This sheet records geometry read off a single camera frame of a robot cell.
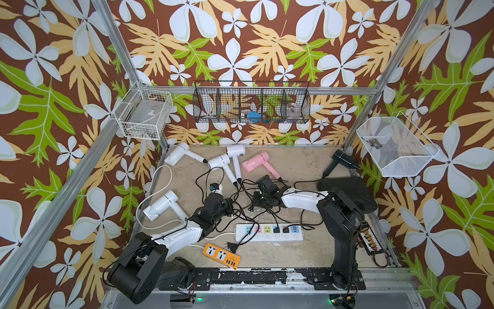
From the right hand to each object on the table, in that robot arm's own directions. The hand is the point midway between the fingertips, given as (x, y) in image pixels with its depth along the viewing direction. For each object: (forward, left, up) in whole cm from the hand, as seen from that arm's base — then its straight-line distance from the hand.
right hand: (251, 200), depth 96 cm
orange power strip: (-26, +12, +1) cm, 29 cm away
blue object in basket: (+32, -2, +27) cm, 42 cm away
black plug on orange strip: (-23, +8, +1) cm, 24 cm away
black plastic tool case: (+4, -52, +4) cm, 53 cm away
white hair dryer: (+23, +15, +4) cm, 28 cm away
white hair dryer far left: (+30, +42, +4) cm, 52 cm away
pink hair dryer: (+24, -5, +4) cm, 25 cm away
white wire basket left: (+25, +48, +34) cm, 64 cm away
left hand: (-2, +8, +7) cm, 11 cm away
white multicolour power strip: (-17, -8, +1) cm, 19 cm away
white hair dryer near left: (-4, +41, +4) cm, 42 cm away
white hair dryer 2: (+30, +9, +4) cm, 32 cm away
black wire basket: (+39, -19, +31) cm, 53 cm away
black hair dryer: (+26, -52, +4) cm, 58 cm away
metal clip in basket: (+15, -56, +25) cm, 64 cm away
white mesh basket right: (+11, -63, +27) cm, 70 cm away
